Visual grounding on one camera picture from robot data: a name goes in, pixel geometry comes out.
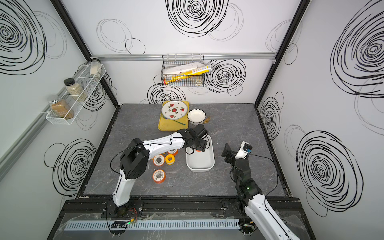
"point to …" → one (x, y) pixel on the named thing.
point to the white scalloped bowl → (196, 116)
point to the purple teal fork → (170, 119)
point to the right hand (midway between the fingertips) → (233, 147)
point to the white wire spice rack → (88, 83)
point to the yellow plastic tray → (165, 124)
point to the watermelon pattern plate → (174, 110)
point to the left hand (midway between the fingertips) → (201, 145)
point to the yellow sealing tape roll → (169, 162)
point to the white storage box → (199, 161)
